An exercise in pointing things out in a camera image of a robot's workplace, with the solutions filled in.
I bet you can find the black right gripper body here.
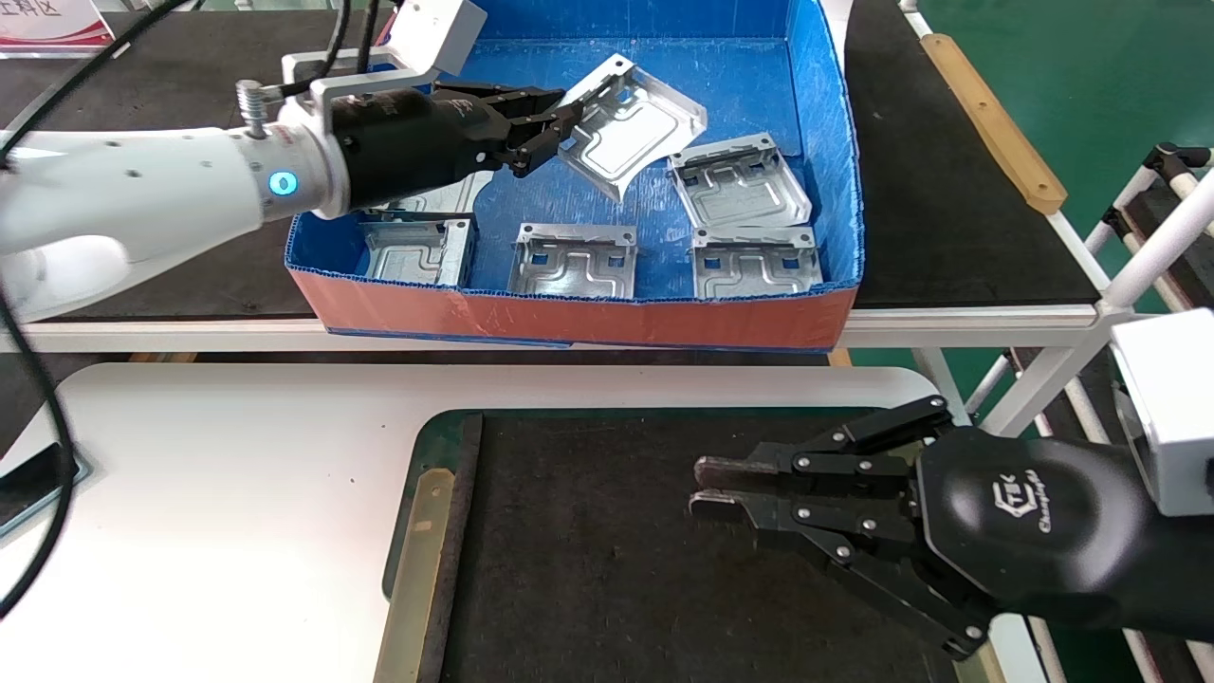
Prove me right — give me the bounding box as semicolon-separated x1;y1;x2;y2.
914;426;1166;629

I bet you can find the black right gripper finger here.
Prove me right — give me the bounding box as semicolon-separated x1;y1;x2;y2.
693;395;955;505
689;491;994;663

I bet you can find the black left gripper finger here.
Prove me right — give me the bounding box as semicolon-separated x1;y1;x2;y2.
434;83;569;121
491;102;586;180

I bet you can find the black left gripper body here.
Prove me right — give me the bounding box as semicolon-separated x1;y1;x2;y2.
332;85;496;216

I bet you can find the stamped metal bracket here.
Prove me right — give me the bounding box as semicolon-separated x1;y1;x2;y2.
554;53;710;204
690;225;825;302
507;223;639;302
359;215;476;289
667;132;815;230
365;169;497;222

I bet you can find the blue corrugated box orange outside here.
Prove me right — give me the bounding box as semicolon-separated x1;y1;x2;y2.
285;0;866;354

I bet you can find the black work mat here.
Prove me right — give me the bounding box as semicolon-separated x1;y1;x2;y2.
417;410;1006;683

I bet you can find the black rack shelf mat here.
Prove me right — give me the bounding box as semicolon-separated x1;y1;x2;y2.
1124;175;1214;314

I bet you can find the white pipe rack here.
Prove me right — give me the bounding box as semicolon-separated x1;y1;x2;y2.
972;142;1214;439

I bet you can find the red and white sign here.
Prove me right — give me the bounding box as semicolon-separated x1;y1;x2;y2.
0;0;117;61

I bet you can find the long tan edge strip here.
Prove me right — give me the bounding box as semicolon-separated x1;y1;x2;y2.
921;33;1069;217

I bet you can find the tan plastic strip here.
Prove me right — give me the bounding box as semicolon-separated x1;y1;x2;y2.
374;466;457;683

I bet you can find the black smartphone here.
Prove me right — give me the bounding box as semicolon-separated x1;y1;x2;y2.
0;439;93;544

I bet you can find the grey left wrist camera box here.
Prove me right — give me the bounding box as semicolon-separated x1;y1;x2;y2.
282;0;490;113

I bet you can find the white metal table frame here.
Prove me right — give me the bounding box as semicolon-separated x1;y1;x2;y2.
0;0;1134;425

